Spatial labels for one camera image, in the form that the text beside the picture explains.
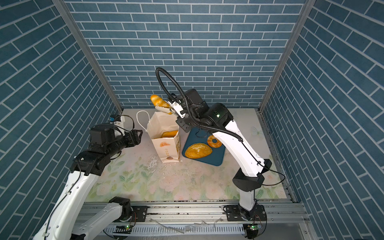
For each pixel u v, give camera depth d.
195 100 0.44
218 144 0.97
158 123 0.91
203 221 0.72
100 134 0.47
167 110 0.67
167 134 0.96
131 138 0.60
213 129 0.39
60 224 0.37
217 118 0.40
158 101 0.70
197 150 0.91
